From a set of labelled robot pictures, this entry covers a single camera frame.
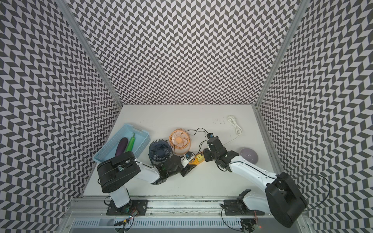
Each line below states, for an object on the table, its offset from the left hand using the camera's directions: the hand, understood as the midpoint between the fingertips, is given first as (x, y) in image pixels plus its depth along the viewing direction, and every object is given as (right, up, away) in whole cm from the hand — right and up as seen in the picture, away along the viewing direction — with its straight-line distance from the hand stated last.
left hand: (191, 162), depth 89 cm
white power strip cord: (+33, +19, +13) cm, 41 cm away
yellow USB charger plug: (+5, +4, -6) cm, 9 cm away
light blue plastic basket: (-52, +7, +2) cm, 53 cm away
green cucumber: (-40, +11, +7) cm, 42 cm away
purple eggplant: (-45, +9, +3) cm, 46 cm away
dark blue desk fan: (-18, +9, -6) cm, 21 cm away
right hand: (+9, +6, -3) cm, 12 cm away
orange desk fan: (-7, +15, 0) cm, 16 cm away
